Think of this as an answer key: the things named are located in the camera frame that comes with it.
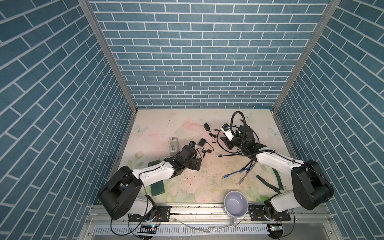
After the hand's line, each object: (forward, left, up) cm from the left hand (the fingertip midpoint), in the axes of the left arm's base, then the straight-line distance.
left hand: (194, 158), depth 89 cm
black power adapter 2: (+24, -9, -1) cm, 25 cm away
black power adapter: (+13, -5, -3) cm, 14 cm away
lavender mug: (-25, -21, -3) cm, 33 cm away
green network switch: (-15, +21, -4) cm, 26 cm away
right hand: (+11, -17, +10) cm, 23 cm away
